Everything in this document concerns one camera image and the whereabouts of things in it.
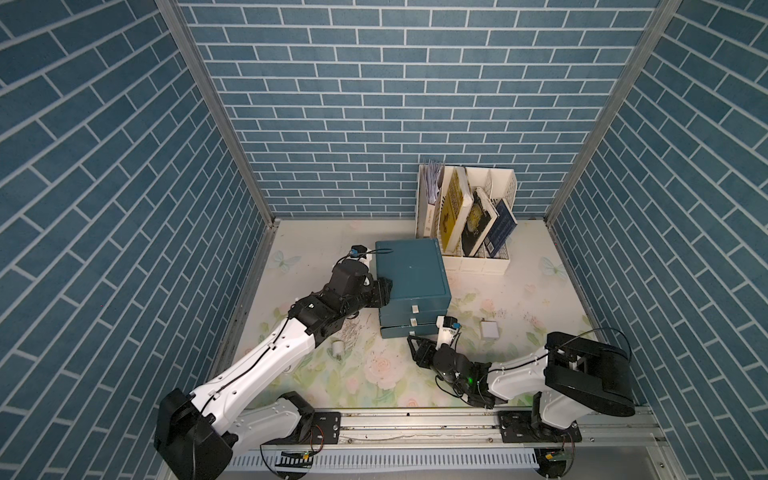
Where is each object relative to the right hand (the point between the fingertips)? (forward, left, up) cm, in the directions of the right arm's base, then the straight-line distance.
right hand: (410, 342), depth 83 cm
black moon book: (+40, -21, +11) cm, 47 cm away
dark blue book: (+40, -30, +7) cm, 50 cm away
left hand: (+8, +6, +16) cm, 19 cm away
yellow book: (+42, -13, +14) cm, 46 cm away
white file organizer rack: (+54, -27, +16) cm, 63 cm away
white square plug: (+9, -25, -6) cm, 27 cm away
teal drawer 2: (+3, +2, -1) cm, 4 cm away
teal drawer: (+4, -1, +13) cm, 14 cm away
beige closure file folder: (+29, -3, +19) cm, 35 cm away
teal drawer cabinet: (+7, -2, +16) cm, 18 cm away
